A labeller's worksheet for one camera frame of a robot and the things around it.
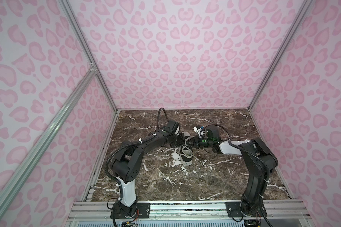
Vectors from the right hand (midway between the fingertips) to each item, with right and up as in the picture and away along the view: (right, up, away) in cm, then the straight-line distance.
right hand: (187, 142), depth 89 cm
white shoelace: (0, -3, +2) cm, 3 cm away
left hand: (+1, +1, +1) cm, 2 cm away
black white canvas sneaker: (0, -7, +3) cm, 7 cm away
